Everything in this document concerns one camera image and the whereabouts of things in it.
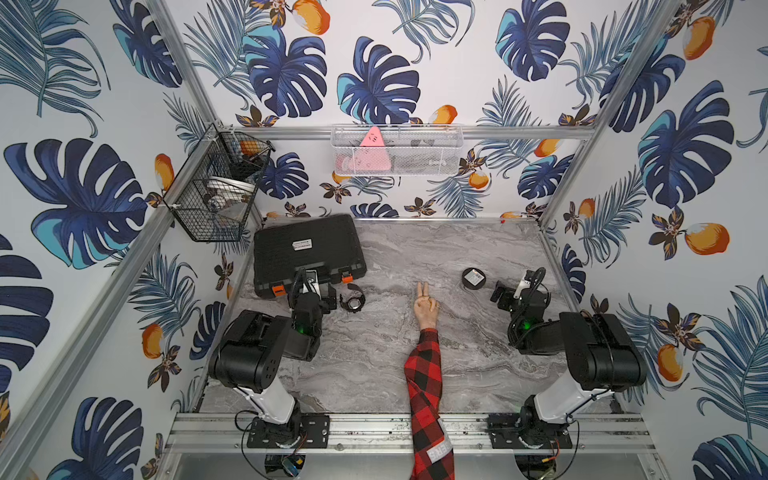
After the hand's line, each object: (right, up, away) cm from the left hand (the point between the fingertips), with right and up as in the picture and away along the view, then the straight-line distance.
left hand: (312, 282), depth 93 cm
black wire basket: (-26, +25, -10) cm, 38 cm away
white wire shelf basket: (+32, +41, -1) cm, 52 cm away
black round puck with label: (+53, +1, +9) cm, 54 cm away
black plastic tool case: (+4, +12, +10) cm, 16 cm away
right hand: (+64, -1, +2) cm, 64 cm away
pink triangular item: (+19, +39, -3) cm, 43 cm away
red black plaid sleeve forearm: (+34, -38, -24) cm, 56 cm away
